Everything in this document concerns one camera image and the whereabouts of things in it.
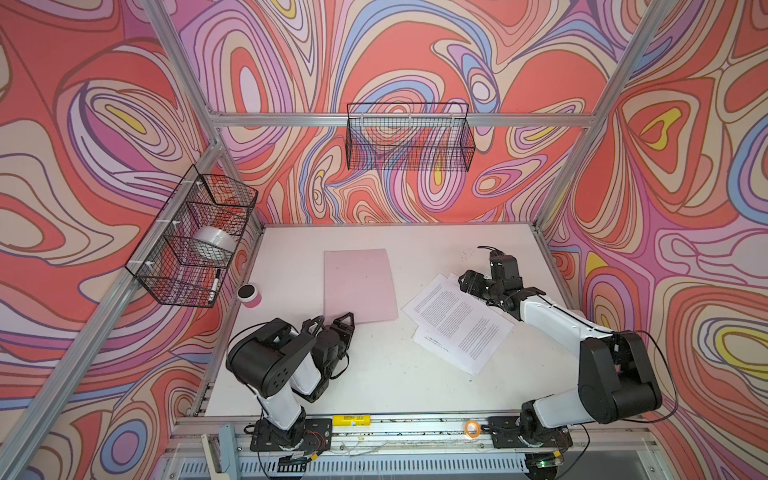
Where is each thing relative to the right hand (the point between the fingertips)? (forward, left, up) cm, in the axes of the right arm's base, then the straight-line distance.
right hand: (470, 287), depth 92 cm
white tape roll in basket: (+1, +68, +25) cm, 73 cm away
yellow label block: (-34, +37, -7) cm, 51 cm away
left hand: (-7, +35, -4) cm, 36 cm away
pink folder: (+9, +37, -8) cm, 39 cm away
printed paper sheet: (-9, +2, -9) cm, 13 cm away
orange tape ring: (-37, +6, -9) cm, 38 cm away
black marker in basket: (-9, +68, +19) cm, 71 cm away
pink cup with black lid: (+1, +70, -1) cm, 70 cm away
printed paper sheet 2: (-20, +2, -9) cm, 22 cm away
